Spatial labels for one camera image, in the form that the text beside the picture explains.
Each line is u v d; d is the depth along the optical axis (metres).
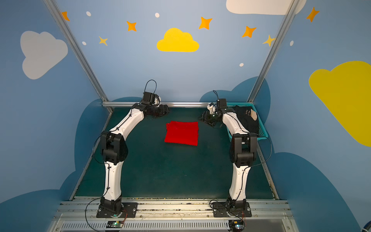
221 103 0.80
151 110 0.82
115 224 0.71
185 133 1.04
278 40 0.81
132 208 0.75
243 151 0.55
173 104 1.28
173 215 0.73
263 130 0.98
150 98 0.78
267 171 0.93
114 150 0.57
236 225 0.72
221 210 0.75
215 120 0.85
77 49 0.84
